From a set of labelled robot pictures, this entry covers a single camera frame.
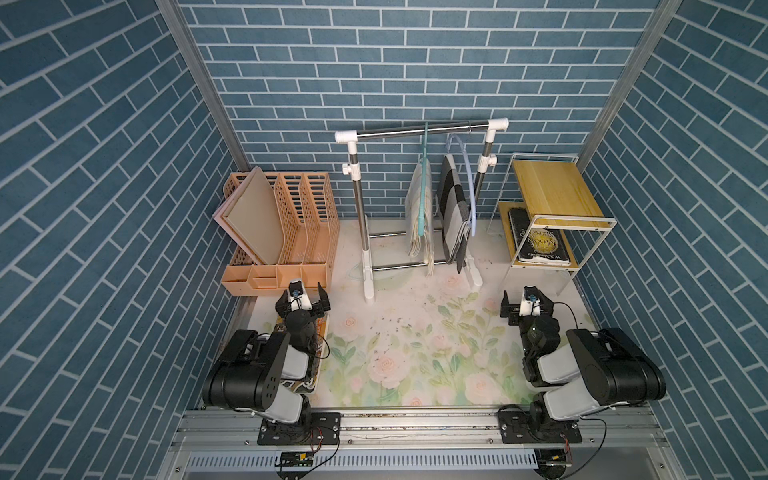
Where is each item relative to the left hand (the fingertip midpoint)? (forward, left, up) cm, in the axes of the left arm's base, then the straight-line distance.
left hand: (310, 286), depth 88 cm
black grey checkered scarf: (+14, -42, +18) cm, 48 cm away
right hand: (-1, -65, 0) cm, 65 cm away
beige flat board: (+21, +20, +9) cm, 31 cm away
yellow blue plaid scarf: (+8, -34, +11) cm, 37 cm away
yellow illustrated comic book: (-25, -3, -9) cm, 27 cm away
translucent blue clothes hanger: (+4, -44, +24) cm, 50 cm away
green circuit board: (-41, -2, -14) cm, 43 cm away
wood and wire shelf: (+7, -65, +23) cm, 70 cm away
